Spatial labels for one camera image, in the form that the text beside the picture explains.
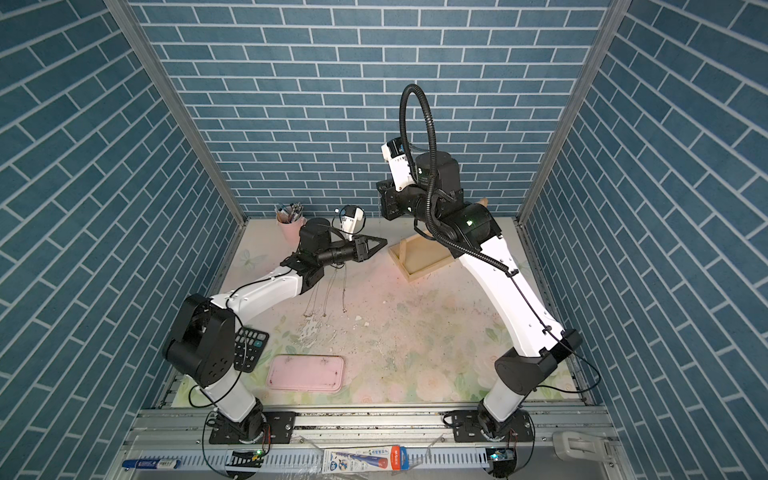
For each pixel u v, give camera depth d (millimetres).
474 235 436
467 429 734
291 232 1075
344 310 956
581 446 694
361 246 737
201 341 462
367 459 693
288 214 1073
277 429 734
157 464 679
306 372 805
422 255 1073
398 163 533
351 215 747
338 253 726
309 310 958
